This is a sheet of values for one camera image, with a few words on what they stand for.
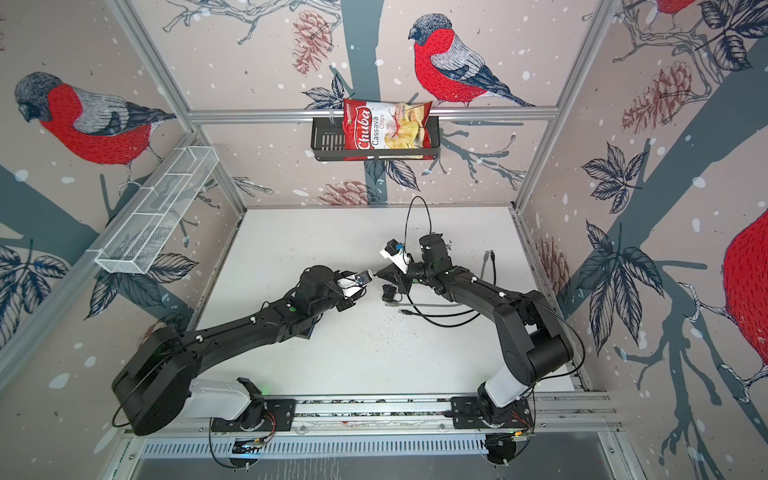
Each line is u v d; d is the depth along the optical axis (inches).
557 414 29.3
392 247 29.1
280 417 28.7
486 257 41.5
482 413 28.5
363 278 27.8
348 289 28.0
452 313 35.5
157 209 30.8
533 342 17.7
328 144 37.2
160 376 16.4
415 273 29.9
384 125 34.5
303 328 24.8
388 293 36.1
